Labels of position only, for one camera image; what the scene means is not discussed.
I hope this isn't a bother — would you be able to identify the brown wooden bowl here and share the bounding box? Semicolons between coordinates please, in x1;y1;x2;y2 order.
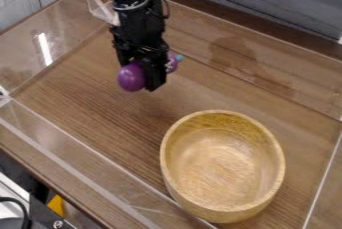
159;110;286;223

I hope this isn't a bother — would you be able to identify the black cable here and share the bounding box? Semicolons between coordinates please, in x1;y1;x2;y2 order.
0;196;32;229

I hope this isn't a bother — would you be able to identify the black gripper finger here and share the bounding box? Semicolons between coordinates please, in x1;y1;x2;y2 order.
115;44;143;67
142;54;167;92

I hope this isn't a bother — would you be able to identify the purple toy eggplant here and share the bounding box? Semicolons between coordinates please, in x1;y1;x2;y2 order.
118;52;183;92

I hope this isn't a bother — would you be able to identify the clear acrylic front wall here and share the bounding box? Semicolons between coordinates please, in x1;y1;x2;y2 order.
0;87;218;229

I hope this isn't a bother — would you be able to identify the yellow tag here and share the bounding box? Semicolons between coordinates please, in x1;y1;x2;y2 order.
48;195;64;216

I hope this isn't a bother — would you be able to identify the clear acrylic corner bracket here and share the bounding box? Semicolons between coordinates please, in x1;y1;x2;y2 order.
87;0;120;26

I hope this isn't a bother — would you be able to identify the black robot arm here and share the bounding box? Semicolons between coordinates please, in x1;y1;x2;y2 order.
110;0;170;91

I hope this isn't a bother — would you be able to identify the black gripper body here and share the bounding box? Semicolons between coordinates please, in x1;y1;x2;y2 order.
111;1;170;59

